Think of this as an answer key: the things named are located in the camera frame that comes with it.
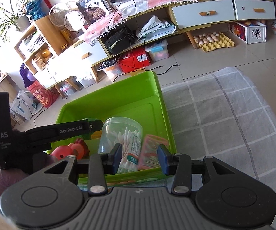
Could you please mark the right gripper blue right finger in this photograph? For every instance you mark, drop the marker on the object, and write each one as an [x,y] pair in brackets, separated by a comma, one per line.
[177,165]

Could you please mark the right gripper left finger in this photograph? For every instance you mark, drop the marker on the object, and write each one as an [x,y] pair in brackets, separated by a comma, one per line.
[101,164]

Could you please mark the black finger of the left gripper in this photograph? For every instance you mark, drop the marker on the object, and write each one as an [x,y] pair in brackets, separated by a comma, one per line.
[63,132]

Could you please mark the pink rubber pig toy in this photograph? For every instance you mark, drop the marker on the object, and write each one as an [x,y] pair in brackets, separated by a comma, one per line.
[79,149]

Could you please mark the small pink toy box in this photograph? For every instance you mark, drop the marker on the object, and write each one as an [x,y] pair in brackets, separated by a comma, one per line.
[148,155]

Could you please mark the clear cotton swab jar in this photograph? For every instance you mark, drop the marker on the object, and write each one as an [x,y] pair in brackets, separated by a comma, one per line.
[128,133]

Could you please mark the green plastic biscuit box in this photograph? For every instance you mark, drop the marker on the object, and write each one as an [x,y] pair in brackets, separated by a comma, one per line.
[139,98]

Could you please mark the gloved left hand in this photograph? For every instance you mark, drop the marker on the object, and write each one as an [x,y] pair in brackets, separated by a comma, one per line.
[12,176]

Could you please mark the red paper gift bag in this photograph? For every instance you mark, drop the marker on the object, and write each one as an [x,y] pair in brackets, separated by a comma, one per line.
[44,96]

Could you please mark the grey checked tablecloth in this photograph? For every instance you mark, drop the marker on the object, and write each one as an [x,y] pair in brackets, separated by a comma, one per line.
[224,115]

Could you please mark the wooden open shelf unit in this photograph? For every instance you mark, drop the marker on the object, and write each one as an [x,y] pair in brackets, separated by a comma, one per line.
[40,40]

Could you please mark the red cardboard box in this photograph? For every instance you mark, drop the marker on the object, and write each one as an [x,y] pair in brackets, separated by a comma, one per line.
[134,59]

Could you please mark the black bag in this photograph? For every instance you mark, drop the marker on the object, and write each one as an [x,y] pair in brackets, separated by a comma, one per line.
[119,40]

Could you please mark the white desk fan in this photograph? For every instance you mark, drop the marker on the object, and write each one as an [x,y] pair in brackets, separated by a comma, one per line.
[74,21]

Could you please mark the clear plastic storage bin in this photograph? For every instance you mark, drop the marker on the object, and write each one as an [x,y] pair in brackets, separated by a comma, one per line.
[158,50]

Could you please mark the framed lion picture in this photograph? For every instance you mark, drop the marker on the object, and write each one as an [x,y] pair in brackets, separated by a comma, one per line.
[93,10]

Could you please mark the potted green plant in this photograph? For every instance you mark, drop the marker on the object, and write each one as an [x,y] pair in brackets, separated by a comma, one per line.
[10,12]

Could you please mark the pink checked cabinet cloth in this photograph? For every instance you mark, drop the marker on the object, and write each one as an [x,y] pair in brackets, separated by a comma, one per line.
[111,21]

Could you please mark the yellow egg tray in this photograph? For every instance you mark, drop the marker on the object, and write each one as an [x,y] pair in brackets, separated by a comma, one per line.
[212,41]

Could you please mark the stack of folded papers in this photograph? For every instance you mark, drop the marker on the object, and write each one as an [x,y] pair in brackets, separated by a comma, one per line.
[155,28]

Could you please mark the white wooden tv cabinet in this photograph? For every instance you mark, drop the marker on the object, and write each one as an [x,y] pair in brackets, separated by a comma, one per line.
[55,60]

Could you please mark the white toy crate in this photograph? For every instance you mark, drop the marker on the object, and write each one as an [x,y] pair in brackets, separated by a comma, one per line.
[250,32]

